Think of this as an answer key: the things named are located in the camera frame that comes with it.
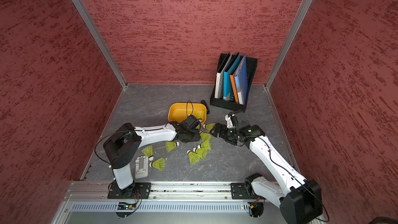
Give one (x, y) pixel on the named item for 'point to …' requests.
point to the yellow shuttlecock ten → (159, 164)
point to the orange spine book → (234, 86)
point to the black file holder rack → (251, 64)
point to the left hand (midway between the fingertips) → (197, 139)
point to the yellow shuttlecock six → (170, 145)
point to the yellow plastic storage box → (178, 111)
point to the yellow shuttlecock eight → (194, 158)
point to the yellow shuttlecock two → (199, 114)
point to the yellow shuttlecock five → (205, 138)
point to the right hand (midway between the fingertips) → (216, 138)
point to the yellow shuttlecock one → (209, 126)
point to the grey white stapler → (141, 169)
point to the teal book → (226, 80)
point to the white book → (219, 80)
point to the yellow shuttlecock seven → (206, 145)
